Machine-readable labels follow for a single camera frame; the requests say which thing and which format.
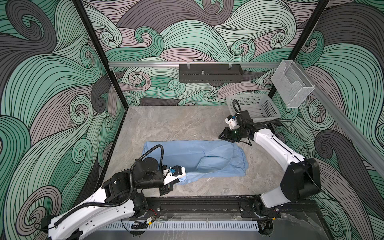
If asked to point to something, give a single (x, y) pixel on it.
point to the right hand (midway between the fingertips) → (220, 137)
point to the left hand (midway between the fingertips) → (183, 177)
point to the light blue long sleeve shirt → (201, 158)
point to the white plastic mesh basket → (260, 107)
